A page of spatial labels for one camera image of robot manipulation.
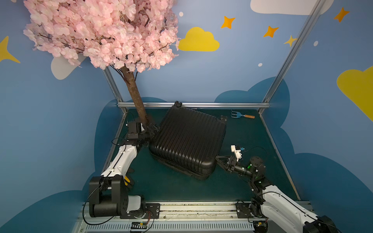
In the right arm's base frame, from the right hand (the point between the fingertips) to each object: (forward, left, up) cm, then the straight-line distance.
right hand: (218, 159), depth 75 cm
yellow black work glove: (-10, +51, -14) cm, 54 cm away
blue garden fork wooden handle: (+50, -22, -18) cm, 57 cm away
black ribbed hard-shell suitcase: (+8, +16, +4) cm, 19 cm away
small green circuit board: (-30, +40, -19) cm, 53 cm away
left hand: (+17, +36, +1) cm, 40 cm away
